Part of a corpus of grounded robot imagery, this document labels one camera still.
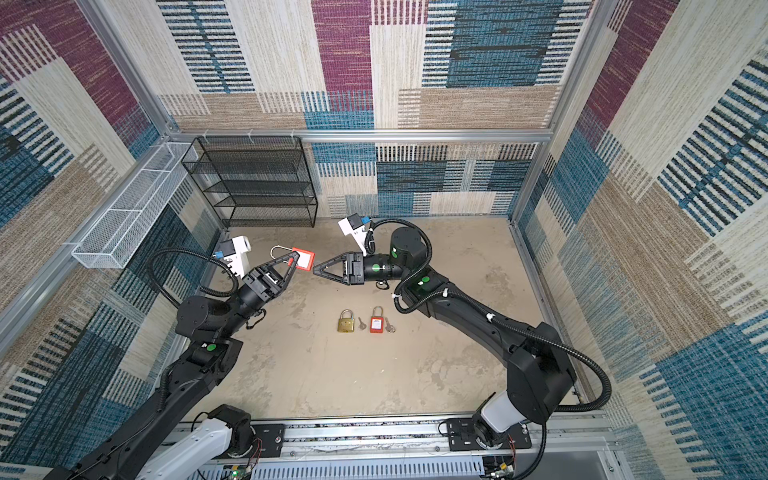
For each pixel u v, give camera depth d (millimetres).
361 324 932
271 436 744
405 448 729
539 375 425
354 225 616
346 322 918
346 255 586
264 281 567
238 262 578
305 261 598
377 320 920
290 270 596
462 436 729
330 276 607
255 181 1097
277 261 599
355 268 578
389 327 916
